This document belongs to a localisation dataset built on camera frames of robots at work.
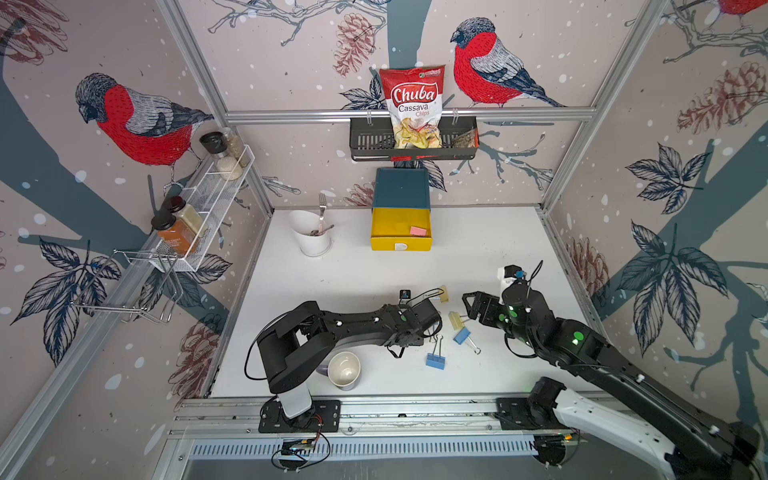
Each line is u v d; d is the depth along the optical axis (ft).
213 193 2.97
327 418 2.41
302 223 3.40
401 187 3.21
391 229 3.06
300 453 2.34
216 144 2.55
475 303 2.15
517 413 2.40
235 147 2.79
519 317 1.76
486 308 2.08
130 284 1.91
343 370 2.62
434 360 2.75
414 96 2.66
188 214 2.20
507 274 2.16
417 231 3.04
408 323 2.13
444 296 3.13
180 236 2.13
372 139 3.12
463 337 2.83
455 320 2.89
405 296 2.66
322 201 3.40
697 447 1.32
